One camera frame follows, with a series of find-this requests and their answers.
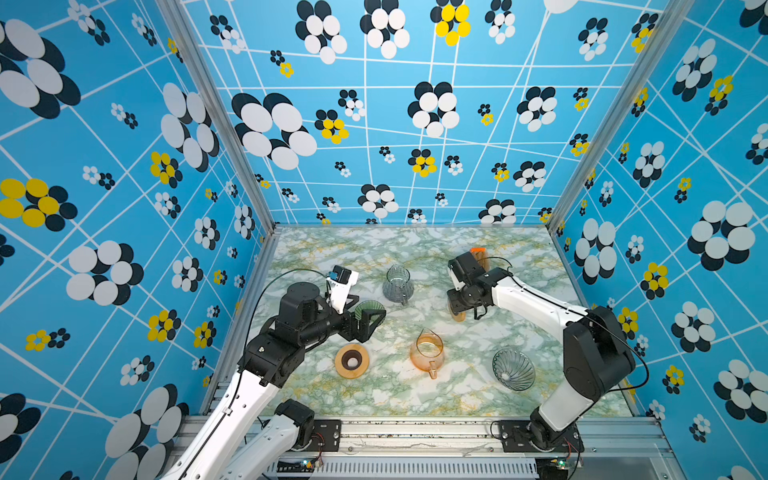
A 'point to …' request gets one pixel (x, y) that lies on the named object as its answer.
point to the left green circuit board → (304, 466)
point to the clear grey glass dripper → (514, 370)
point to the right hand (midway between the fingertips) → (459, 300)
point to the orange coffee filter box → (480, 253)
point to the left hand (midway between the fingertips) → (372, 305)
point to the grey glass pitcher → (398, 288)
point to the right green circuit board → (552, 468)
